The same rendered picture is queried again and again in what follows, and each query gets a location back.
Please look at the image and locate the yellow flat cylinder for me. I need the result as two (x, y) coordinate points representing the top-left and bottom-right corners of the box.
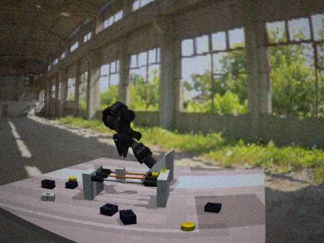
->
(181, 222), (195, 232)
(69, 176), (77, 181)

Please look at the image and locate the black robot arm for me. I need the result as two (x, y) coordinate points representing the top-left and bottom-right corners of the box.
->
(102, 101), (157, 168)

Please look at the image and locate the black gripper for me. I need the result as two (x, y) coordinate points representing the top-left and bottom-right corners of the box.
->
(113, 125), (133, 158)

